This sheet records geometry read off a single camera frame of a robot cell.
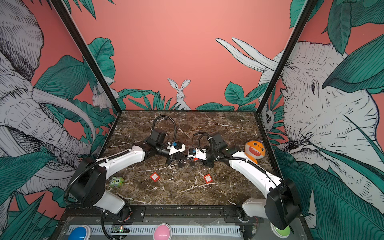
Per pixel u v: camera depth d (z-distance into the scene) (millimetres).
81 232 682
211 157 694
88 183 434
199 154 688
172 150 691
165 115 923
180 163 925
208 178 857
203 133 661
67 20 731
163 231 678
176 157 733
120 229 700
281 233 674
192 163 927
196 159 773
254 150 881
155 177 856
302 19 728
